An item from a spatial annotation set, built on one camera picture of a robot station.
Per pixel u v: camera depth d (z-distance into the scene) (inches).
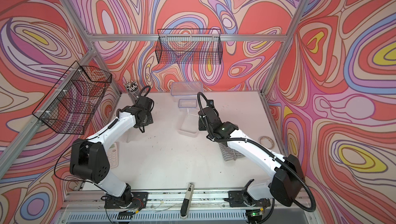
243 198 25.8
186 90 48.0
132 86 39.0
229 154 33.6
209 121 22.5
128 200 26.2
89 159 17.5
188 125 40.6
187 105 42.5
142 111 25.6
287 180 15.6
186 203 27.7
